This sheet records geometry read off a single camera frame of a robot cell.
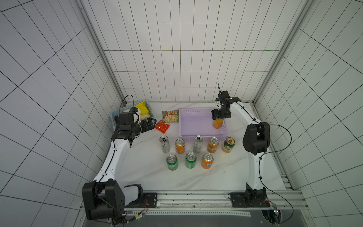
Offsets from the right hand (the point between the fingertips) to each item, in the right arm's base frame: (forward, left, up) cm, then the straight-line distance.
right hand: (212, 115), depth 99 cm
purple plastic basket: (-2, +13, -6) cm, 15 cm away
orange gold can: (-4, -4, -4) cm, 7 cm away
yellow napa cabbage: (+1, +51, -1) cm, 51 cm away
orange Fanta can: (-34, +6, +1) cm, 35 cm away
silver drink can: (-25, +11, +4) cm, 28 cm away
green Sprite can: (-34, +15, +1) cm, 37 cm away
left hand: (-18, +41, +10) cm, 46 cm away
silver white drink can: (-27, +30, +4) cm, 41 cm away
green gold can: (-23, -8, +1) cm, 24 cm away
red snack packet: (-7, +38, -6) cm, 39 cm away
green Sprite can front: (-36, +25, +2) cm, 44 cm away
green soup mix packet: (+4, +32, -8) cm, 33 cm away
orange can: (-26, +22, +1) cm, 34 cm away
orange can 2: (-23, +1, +2) cm, 23 cm away
